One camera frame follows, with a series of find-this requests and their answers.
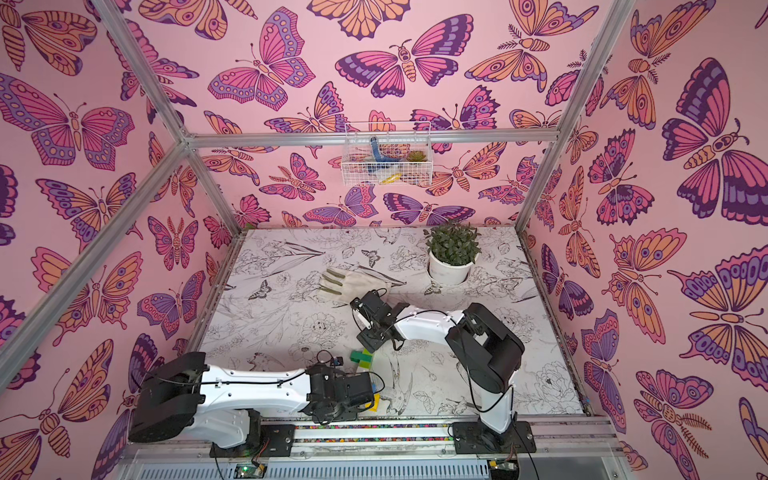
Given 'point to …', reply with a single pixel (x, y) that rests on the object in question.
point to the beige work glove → (345, 285)
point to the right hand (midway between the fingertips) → (374, 330)
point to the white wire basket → (393, 153)
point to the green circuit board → (249, 471)
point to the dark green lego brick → (363, 358)
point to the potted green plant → (452, 249)
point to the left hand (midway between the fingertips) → (352, 413)
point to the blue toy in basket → (377, 157)
